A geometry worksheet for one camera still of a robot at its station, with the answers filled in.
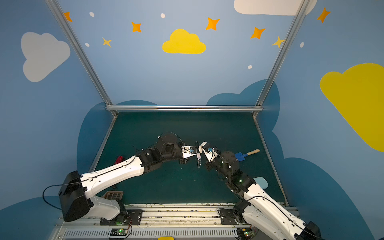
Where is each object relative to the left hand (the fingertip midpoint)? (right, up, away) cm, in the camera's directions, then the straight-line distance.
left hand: (198, 148), depth 72 cm
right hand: (+3, 0, +2) cm, 4 cm away
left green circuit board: (-38, -40, -1) cm, 56 cm away
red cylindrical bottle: (-49, -10, +20) cm, 54 cm away
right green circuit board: (+23, -42, 0) cm, 47 cm away
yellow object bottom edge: (-15, -42, -3) cm, 44 cm away
